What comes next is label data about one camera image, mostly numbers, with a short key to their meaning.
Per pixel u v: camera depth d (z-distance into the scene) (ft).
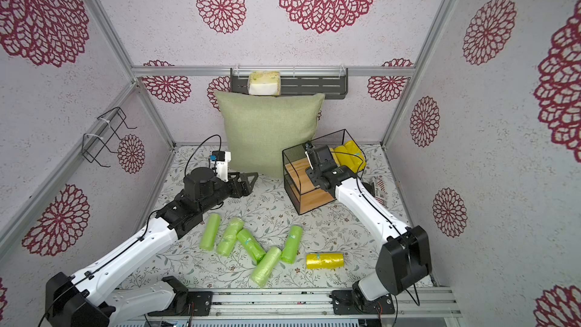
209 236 2.83
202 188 1.78
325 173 1.92
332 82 3.12
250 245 2.71
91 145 2.38
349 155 2.30
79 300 1.25
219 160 2.06
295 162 3.02
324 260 2.60
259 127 2.86
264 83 2.95
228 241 2.74
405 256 1.37
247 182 2.14
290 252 2.67
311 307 2.40
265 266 2.62
